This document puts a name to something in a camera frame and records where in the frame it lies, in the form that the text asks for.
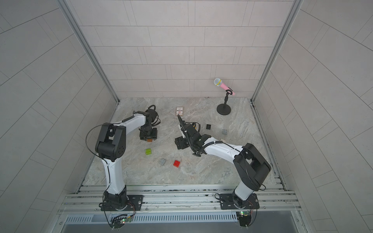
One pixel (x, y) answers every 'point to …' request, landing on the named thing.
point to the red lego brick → (177, 163)
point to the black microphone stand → (225, 109)
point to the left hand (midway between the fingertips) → (154, 137)
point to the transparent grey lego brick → (225, 131)
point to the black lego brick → (208, 126)
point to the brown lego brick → (150, 140)
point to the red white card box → (179, 110)
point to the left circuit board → (119, 222)
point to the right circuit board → (245, 218)
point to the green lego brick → (148, 151)
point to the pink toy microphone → (218, 82)
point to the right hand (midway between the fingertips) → (180, 140)
